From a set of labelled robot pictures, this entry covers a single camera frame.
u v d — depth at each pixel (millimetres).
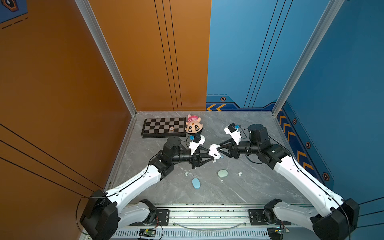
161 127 1062
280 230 698
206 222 728
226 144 686
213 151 679
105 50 843
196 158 609
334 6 692
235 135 621
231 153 624
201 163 635
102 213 395
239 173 870
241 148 620
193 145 616
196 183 830
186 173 870
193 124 1020
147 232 720
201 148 676
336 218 367
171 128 1054
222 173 870
